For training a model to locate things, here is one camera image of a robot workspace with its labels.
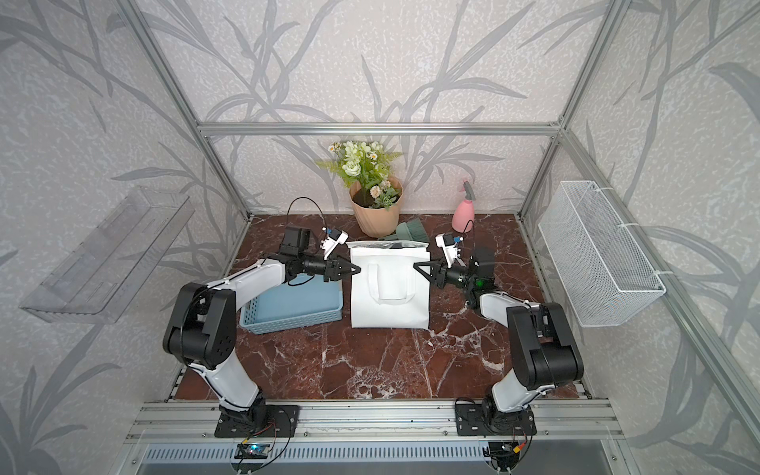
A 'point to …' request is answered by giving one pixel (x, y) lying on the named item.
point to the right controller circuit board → (504, 451)
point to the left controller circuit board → (254, 450)
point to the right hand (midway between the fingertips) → (417, 264)
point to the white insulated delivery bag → (389, 291)
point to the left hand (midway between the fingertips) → (356, 269)
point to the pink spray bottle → (463, 218)
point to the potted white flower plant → (375, 195)
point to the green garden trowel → (413, 231)
